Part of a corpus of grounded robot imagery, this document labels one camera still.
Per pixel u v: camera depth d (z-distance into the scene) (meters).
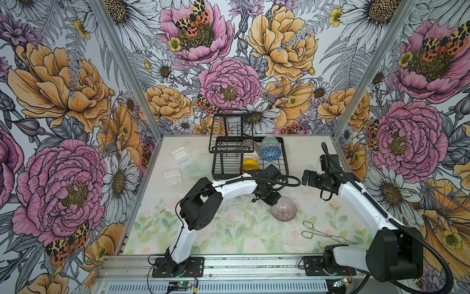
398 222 0.43
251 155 1.00
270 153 1.09
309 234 0.83
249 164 0.95
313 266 0.74
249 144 1.12
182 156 1.12
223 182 0.57
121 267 0.76
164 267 0.73
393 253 0.41
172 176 1.02
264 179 0.65
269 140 1.11
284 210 0.89
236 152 0.87
